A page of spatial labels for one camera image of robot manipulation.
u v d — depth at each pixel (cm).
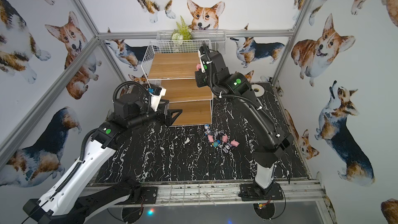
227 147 86
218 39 93
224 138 90
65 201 38
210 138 90
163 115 57
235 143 88
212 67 45
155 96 55
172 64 74
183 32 82
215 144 89
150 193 74
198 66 69
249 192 74
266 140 44
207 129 95
